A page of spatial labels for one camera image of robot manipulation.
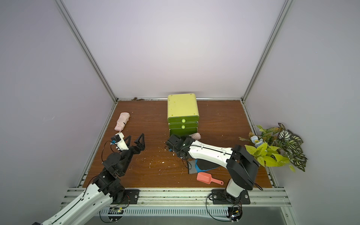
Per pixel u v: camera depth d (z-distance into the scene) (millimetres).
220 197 719
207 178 791
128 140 757
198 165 823
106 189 550
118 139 632
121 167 594
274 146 660
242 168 421
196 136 809
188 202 725
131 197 729
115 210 713
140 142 682
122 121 1036
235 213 700
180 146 599
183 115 815
